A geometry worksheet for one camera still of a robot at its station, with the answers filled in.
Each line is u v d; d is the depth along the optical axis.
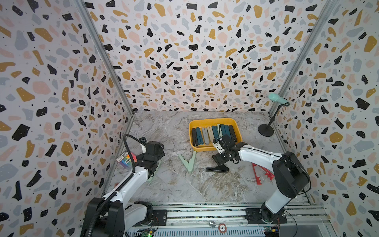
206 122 1.13
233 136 1.04
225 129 1.09
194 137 1.03
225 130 1.07
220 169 0.89
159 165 0.92
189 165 0.90
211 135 1.03
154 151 0.66
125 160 0.92
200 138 1.03
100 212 0.37
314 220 0.75
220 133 1.06
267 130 1.13
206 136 1.04
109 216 0.39
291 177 0.47
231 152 0.67
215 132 1.05
